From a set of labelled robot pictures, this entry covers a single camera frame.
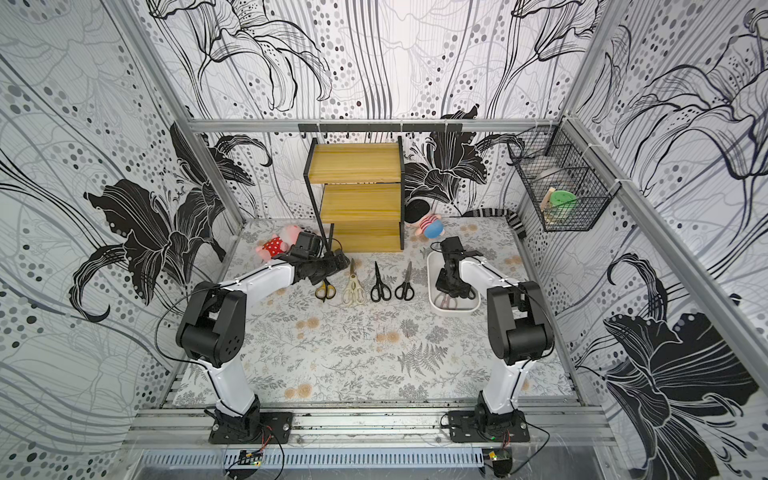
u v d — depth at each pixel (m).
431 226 1.10
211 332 0.49
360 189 1.05
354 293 0.98
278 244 1.04
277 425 0.73
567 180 0.78
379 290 0.98
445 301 0.96
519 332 0.49
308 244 0.76
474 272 0.62
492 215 1.19
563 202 0.78
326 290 0.98
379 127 0.91
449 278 0.80
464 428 0.71
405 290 0.98
